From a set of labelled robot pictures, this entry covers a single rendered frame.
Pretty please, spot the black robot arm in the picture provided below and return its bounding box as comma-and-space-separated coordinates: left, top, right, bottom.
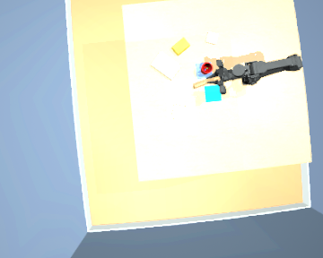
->
218, 54, 302, 86

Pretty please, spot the red cup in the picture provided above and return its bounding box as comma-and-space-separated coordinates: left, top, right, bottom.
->
201, 63, 213, 74

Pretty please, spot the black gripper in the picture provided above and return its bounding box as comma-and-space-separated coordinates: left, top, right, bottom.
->
206, 59, 236, 95

